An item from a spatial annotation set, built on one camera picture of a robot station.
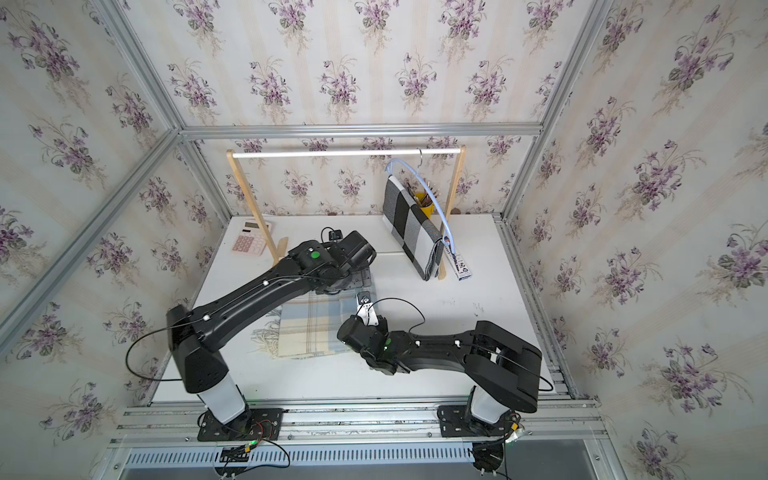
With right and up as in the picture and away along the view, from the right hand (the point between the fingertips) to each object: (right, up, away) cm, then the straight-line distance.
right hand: (362, 320), depth 85 cm
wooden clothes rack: (-34, +21, +25) cm, 47 cm away
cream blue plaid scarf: (-17, -3, +4) cm, 18 cm away
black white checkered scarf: (+15, +28, +3) cm, 32 cm away
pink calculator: (-45, +23, +26) cm, 57 cm away
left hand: (0, +12, -7) cm, 14 cm away
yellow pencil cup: (+22, +37, +27) cm, 51 cm away
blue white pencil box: (+33, +14, +18) cm, 40 cm away
